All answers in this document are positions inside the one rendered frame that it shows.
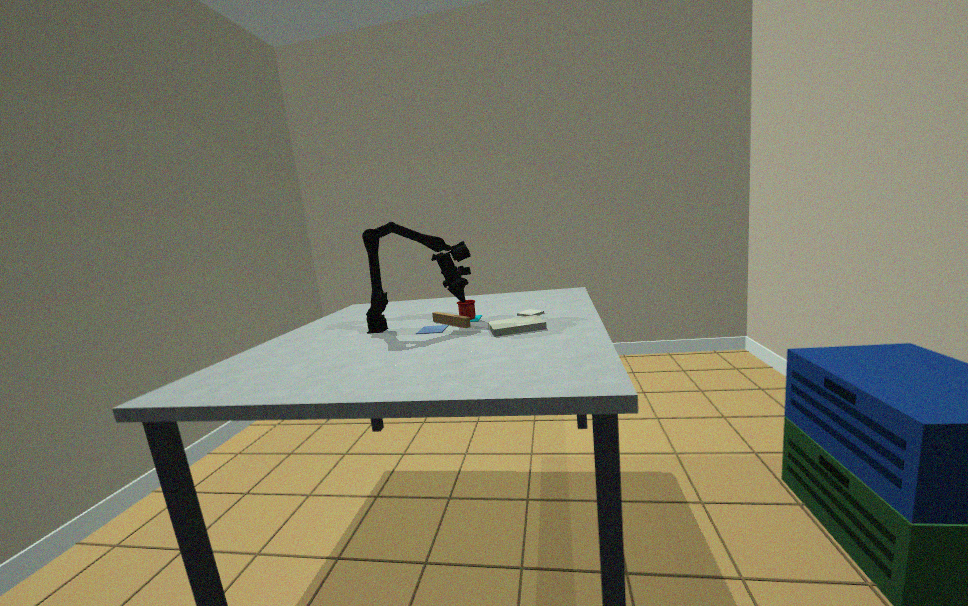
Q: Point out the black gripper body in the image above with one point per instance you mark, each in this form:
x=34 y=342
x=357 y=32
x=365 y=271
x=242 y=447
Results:
x=451 y=278

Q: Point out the red cup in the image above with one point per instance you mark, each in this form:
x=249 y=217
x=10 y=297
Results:
x=467 y=308

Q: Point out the tan flat bar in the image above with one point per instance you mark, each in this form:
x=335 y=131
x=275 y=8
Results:
x=451 y=319

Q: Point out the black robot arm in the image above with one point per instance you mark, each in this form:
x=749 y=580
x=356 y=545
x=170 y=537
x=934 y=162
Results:
x=376 y=321

